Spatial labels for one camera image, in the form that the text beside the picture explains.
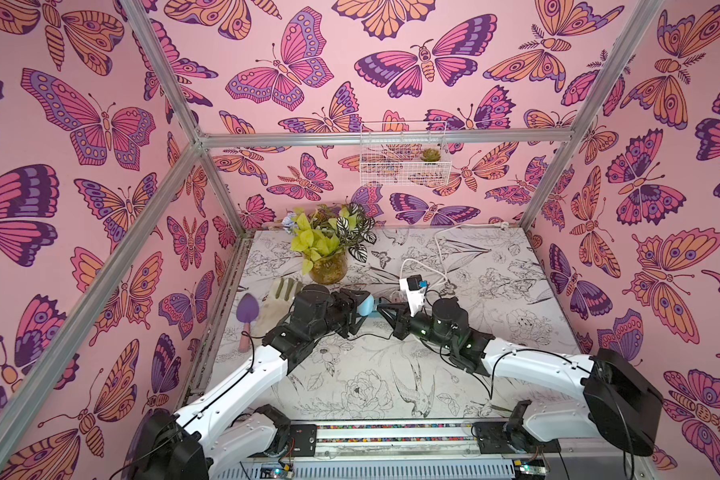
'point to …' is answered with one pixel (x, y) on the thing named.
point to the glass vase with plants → (327, 235)
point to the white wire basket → (404, 165)
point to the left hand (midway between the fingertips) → (374, 298)
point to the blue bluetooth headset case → (366, 306)
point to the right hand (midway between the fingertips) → (380, 305)
